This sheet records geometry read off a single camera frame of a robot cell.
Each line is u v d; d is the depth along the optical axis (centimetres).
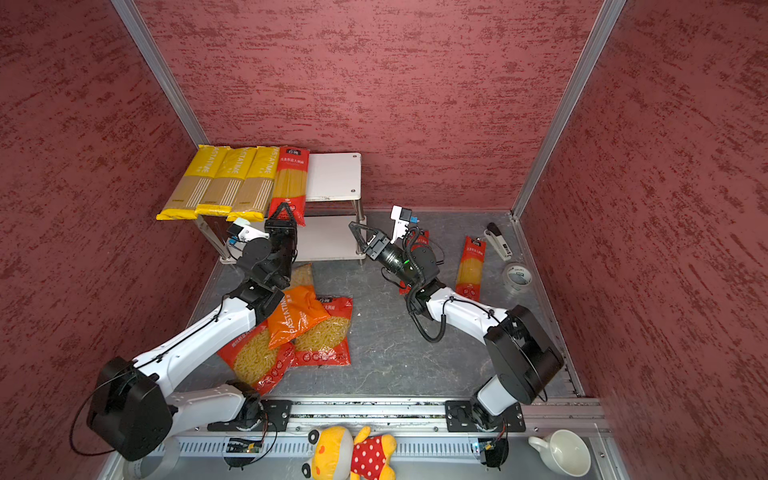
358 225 67
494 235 109
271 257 54
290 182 76
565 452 68
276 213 69
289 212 71
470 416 74
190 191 74
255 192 74
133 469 65
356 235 67
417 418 76
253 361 79
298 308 86
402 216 67
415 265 56
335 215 120
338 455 63
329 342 83
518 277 102
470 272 100
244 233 65
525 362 43
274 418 74
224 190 76
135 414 39
